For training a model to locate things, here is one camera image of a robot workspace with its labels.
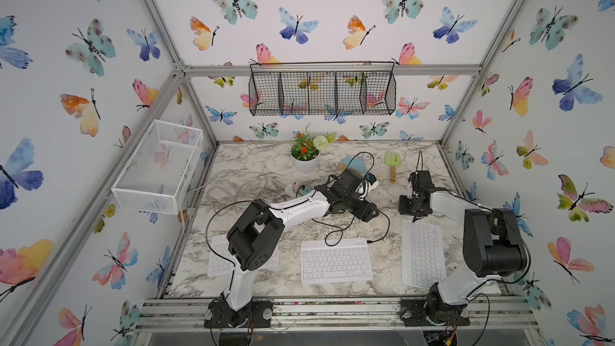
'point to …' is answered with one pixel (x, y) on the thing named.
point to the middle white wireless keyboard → (347, 260)
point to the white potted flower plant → (305, 150)
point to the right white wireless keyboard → (423, 259)
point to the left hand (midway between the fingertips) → (374, 206)
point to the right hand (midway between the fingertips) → (408, 205)
